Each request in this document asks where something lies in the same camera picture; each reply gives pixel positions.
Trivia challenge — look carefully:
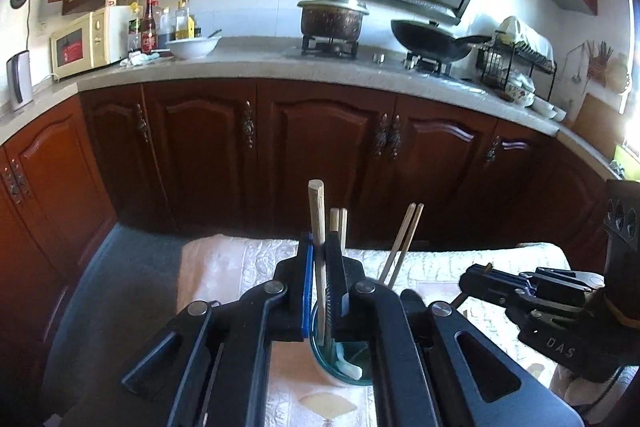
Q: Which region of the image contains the white ceramic soup spoon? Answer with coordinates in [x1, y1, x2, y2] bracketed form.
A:
[334, 343, 363, 381]

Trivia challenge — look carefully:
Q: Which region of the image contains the light wooden chopstick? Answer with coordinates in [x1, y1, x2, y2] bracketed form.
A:
[329, 208, 341, 232]
[338, 208, 348, 254]

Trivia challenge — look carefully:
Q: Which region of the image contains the dark brown chopstick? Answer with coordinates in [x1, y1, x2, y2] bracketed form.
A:
[308, 179, 326, 346]

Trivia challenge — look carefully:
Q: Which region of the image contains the thin wooden chopstick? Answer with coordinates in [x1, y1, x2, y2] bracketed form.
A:
[385, 202, 424, 288]

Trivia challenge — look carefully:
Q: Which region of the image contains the right white gloved hand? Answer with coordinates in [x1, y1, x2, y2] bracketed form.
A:
[550, 365, 639, 421]

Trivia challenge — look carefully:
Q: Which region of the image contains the white utensil holder teal rim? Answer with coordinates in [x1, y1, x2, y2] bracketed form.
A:
[309, 306, 372, 387]

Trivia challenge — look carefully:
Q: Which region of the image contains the white quilted tablecloth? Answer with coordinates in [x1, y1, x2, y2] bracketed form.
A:
[178, 233, 582, 426]

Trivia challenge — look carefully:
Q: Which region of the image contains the black wok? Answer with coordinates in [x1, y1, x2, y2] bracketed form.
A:
[390, 20, 492, 64]

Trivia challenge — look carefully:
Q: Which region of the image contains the black dish rack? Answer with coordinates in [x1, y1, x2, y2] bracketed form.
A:
[475, 15, 558, 106]

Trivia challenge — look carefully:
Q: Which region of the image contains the cooking pot with lid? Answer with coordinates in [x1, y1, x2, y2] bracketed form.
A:
[297, 0, 369, 42]

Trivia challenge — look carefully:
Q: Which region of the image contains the white mixing bowl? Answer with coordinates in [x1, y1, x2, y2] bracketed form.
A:
[167, 36, 221, 60]

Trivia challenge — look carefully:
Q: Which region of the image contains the dark sauce bottle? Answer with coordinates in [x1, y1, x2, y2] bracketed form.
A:
[141, 0, 156, 54]

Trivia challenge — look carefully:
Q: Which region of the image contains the cream microwave oven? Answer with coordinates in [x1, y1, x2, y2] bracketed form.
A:
[50, 5, 131, 78]

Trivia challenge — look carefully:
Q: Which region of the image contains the steel electric kettle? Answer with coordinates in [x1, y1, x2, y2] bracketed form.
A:
[6, 50, 32, 112]

